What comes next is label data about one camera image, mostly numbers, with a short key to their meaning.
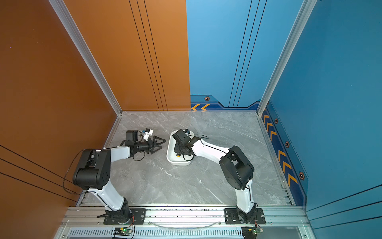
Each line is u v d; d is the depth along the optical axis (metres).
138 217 0.74
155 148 0.85
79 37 0.81
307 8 0.70
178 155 0.88
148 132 0.89
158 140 0.85
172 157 0.94
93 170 0.48
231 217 0.72
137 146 0.80
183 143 0.70
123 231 0.71
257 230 0.69
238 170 0.50
